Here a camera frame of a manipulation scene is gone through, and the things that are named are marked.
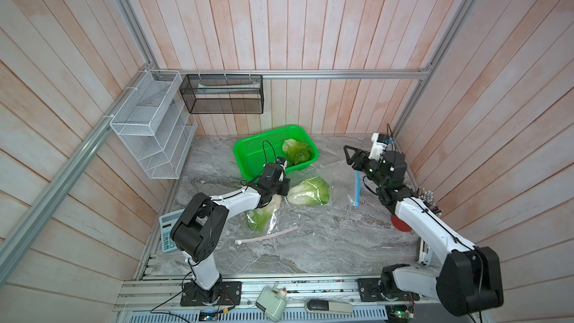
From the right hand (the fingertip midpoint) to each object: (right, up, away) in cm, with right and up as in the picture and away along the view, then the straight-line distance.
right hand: (349, 147), depth 81 cm
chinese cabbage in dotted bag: (-34, -27, +5) cm, 44 cm away
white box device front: (-28, -49, -13) cm, 58 cm away
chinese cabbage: (-12, -18, +8) cm, 23 cm away
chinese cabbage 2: (-18, -1, +20) cm, 27 cm away
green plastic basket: (-40, -3, +29) cm, 49 cm away
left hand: (-23, -15, +13) cm, 31 cm away
